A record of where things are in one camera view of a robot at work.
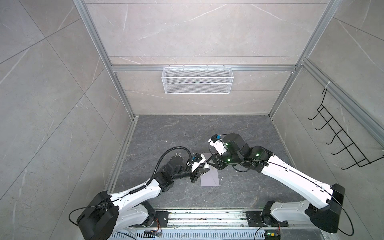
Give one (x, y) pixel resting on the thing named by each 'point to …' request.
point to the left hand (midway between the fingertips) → (207, 163)
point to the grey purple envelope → (210, 177)
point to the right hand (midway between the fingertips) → (208, 160)
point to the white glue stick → (206, 165)
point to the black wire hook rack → (361, 159)
